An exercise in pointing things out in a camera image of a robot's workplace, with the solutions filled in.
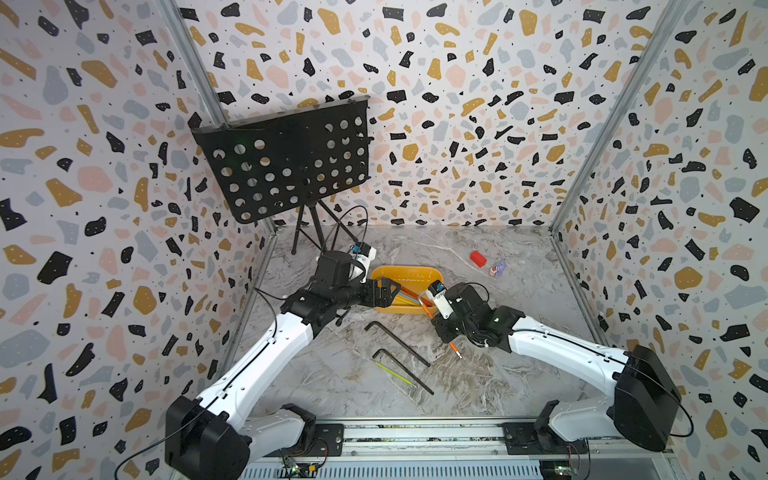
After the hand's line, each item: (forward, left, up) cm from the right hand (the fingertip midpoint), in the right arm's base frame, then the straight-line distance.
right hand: (434, 319), depth 83 cm
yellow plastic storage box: (+21, +5, -9) cm, 23 cm away
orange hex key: (-2, +1, +5) cm, 5 cm away
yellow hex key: (+14, +11, -11) cm, 20 cm away
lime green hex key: (-11, +12, -12) cm, 20 cm away
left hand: (+3, +12, +12) cm, 18 cm away
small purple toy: (+26, -24, -10) cm, 37 cm away
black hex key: (-11, +6, -13) cm, 18 cm away
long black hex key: (-8, +2, -12) cm, 15 cm away
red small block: (+31, -18, -10) cm, 37 cm away
